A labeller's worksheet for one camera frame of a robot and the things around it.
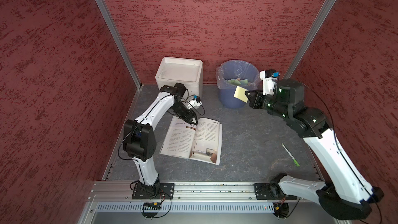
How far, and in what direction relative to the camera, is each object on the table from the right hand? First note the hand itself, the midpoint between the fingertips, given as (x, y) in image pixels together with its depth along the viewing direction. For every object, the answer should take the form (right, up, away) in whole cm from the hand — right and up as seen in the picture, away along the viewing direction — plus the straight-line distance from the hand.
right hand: (244, 96), depth 63 cm
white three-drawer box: (-39, +17, +34) cm, 54 cm away
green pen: (+34, -36, +20) cm, 54 cm away
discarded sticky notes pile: (+4, +10, +32) cm, 33 cm away
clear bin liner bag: (+2, +16, +39) cm, 42 cm away
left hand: (-24, -15, +19) cm, 34 cm away
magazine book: (-18, -26, +24) cm, 40 cm away
